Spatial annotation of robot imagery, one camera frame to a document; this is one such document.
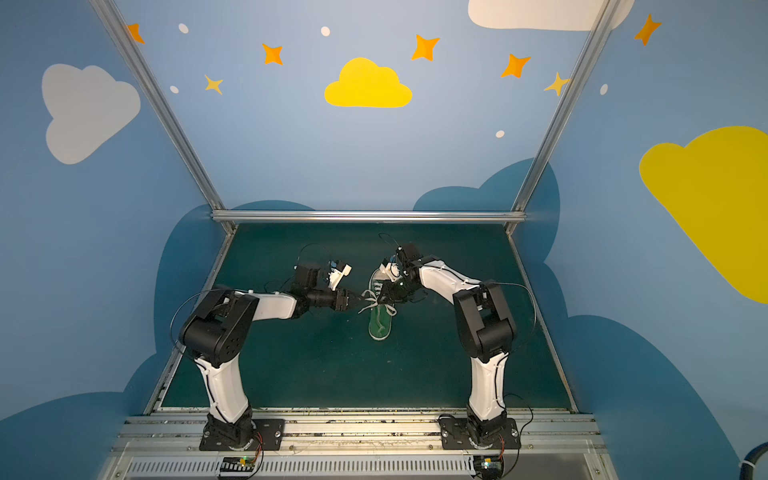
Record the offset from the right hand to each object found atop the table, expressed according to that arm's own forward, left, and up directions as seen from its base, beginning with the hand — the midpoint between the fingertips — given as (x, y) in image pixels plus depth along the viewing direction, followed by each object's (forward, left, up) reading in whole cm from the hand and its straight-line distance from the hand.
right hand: (384, 298), depth 94 cm
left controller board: (-46, +34, -8) cm, 57 cm away
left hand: (+1, +8, 0) cm, 8 cm away
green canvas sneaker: (-5, +1, -3) cm, 6 cm away
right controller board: (-42, -29, -9) cm, 52 cm away
